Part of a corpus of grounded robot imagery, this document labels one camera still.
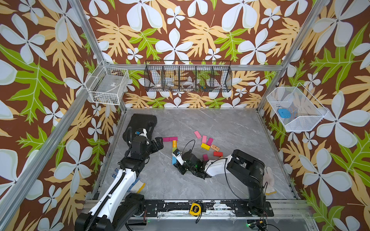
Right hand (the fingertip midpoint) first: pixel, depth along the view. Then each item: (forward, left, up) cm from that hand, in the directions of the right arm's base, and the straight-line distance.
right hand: (175, 162), depth 91 cm
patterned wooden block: (+10, -27, +2) cm, 29 cm away
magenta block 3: (+16, -24, 0) cm, 29 cm away
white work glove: (-10, -57, 0) cm, 58 cm away
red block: (+6, -29, 0) cm, 30 cm away
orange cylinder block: (+13, +1, +1) cm, 13 cm away
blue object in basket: (+19, -65, +26) cm, 72 cm away
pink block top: (+22, -16, 0) cm, 27 cm away
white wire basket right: (+15, -72, +32) cm, 80 cm away
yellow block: (+11, -21, +1) cm, 23 cm away
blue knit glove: (-15, +22, 0) cm, 26 cm away
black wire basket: (+50, -9, +32) cm, 59 cm away
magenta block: (+19, +8, -1) cm, 20 cm away
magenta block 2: (+18, +2, +1) cm, 18 cm away
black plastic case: (+29, +28, +6) cm, 41 cm away
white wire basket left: (+33, +40, +36) cm, 63 cm away
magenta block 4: (+3, -20, 0) cm, 20 cm away
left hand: (+7, +10, +17) cm, 21 cm away
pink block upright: (+17, -20, +1) cm, 27 cm away
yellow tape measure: (-26, -12, +3) cm, 29 cm away
